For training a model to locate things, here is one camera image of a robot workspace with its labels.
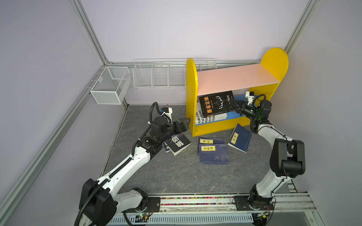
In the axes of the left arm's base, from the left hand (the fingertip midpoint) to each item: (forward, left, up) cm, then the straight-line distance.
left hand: (186, 122), depth 74 cm
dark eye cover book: (+3, +5, -25) cm, 26 cm away
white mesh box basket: (+42, +52, -6) cm, 67 cm away
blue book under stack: (+3, -16, -26) cm, 31 cm away
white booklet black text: (+14, -19, -1) cm, 24 cm away
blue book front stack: (-7, -17, -26) cm, 32 cm away
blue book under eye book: (-2, +14, -27) cm, 30 cm away
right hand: (+13, -27, +1) cm, 30 cm away
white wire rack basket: (+44, +12, +2) cm, 45 cm away
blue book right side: (+3, -38, -25) cm, 46 cm away
